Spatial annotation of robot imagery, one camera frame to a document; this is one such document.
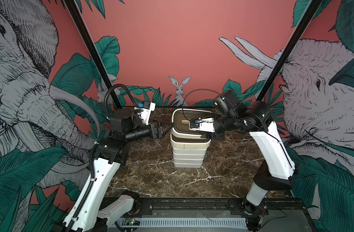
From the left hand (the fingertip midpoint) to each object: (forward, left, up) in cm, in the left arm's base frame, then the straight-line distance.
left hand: (170, 123), depth 59 cm
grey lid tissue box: (-2, -9, -28) cm, 29 cm away
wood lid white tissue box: (-4, -8, -17) cm, 19 cm away
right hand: (0, -13, -2) cm, 14 cm away
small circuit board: (-30, +21, -40) cm, 54 cm away
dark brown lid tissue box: (-4, -8, -10) cm, 13 cm away
